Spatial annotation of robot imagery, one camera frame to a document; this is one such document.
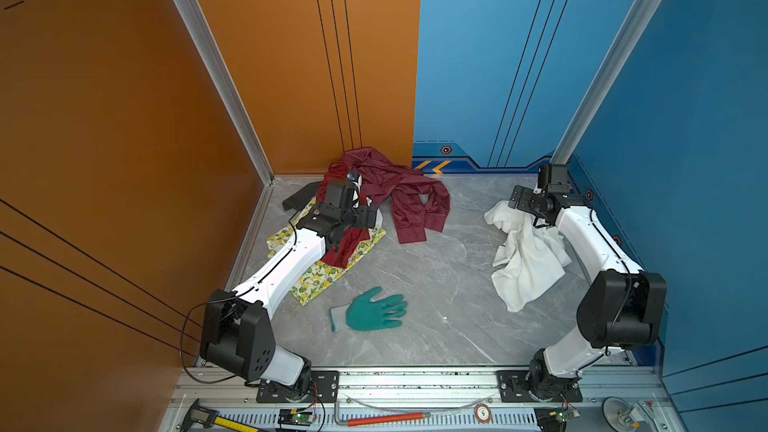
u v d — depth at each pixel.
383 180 1.11
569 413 0.69
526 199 0.80
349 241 0.94
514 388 0.72
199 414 0.69
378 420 0.70
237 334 0.41
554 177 0.67
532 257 0.91
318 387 0.74
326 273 0.94
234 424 0.69
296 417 0.71
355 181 0.74
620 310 0.45
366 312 0.86
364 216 0.76
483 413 0.70
